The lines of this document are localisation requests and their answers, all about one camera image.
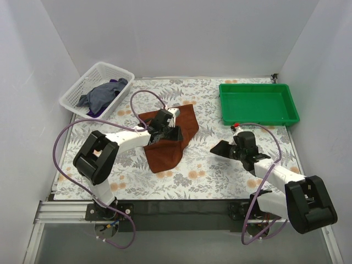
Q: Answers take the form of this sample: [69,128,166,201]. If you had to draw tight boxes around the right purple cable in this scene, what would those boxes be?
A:
[238,122,289,245]

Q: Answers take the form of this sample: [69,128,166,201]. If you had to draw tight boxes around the grey cloth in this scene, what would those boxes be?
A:
[76,78,129,114]

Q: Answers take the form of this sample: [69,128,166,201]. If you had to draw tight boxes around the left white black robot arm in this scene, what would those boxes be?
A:
[73,126,183,219]

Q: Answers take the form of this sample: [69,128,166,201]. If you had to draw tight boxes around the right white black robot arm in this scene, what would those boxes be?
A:
[210,140,338,234]

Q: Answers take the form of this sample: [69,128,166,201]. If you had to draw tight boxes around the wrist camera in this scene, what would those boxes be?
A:
[230,123,256,147]
[150,108,180,130]

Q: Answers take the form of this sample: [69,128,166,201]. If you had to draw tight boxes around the aluminium frame rail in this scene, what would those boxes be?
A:
[34,200,96,225]

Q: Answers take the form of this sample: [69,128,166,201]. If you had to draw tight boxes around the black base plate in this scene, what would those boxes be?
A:
[228,199,280,221]
[85,202,134,222]

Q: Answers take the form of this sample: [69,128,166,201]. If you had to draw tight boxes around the white plastic basket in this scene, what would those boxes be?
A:
[59,62,135,120]

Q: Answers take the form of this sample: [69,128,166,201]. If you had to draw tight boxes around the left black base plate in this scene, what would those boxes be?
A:
[85,202,134,222]

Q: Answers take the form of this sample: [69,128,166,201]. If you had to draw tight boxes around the green plastic tray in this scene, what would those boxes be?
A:
[219,84,300,127]

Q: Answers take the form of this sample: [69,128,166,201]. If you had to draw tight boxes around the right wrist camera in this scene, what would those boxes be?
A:
[230,123,256,147]

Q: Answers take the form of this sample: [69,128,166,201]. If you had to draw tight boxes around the floral table mat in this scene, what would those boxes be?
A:
[53,78,308,201]

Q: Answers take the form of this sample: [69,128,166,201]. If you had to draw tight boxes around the brown towel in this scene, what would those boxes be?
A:
[144,104,199,173]

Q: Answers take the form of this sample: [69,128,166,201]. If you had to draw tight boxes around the purple cloth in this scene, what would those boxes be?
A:
[86,78,119,119]

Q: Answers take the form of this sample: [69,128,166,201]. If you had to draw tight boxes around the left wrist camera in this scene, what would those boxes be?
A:
[150,108,180,130]

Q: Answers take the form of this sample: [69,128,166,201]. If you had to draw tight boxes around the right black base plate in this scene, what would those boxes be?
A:
[228,199,280,221]

